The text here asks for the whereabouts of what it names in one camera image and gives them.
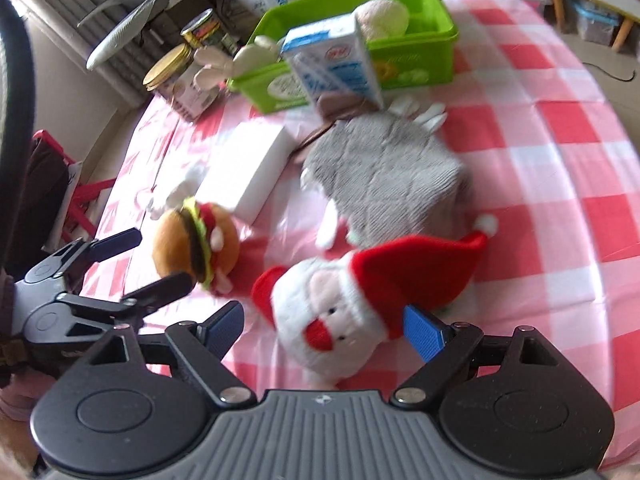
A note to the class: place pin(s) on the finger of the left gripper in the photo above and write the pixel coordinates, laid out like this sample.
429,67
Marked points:
154,296
114,245

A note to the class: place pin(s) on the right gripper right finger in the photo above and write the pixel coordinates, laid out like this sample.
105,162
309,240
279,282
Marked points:
446,351

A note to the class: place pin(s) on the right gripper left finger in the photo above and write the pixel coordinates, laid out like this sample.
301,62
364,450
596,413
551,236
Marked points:
199,348

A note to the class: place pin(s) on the burger plush toy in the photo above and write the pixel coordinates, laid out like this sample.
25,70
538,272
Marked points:
199,239

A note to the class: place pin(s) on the santa claus plush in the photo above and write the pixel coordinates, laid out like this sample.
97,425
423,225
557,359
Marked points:
331,315

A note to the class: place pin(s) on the white foam block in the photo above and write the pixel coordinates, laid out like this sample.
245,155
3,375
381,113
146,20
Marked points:
243,167

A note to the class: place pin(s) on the grey quilted cloth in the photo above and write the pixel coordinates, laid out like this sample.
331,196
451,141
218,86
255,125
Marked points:
390,176

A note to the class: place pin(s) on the beige bunny plush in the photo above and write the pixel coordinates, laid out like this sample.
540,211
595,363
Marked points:
217,67

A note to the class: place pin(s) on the white gloves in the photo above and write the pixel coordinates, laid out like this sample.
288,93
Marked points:
409,107

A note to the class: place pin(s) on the red stool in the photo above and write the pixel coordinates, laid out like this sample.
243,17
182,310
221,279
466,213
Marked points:
76,201

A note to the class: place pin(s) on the red white checkered tablecloth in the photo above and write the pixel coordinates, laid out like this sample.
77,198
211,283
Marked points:
549,159

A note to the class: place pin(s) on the gold lid cookie jar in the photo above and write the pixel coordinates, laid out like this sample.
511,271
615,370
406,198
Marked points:
172,78

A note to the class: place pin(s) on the black yellow drink can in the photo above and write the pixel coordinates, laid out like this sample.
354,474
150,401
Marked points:
207,30

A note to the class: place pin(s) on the blue white milk carton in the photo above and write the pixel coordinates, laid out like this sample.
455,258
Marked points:
331,56

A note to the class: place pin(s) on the green plastic bin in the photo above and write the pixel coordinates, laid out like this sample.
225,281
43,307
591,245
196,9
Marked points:
422,57

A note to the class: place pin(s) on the clear plastic storage box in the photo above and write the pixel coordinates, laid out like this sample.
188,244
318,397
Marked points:
592,22

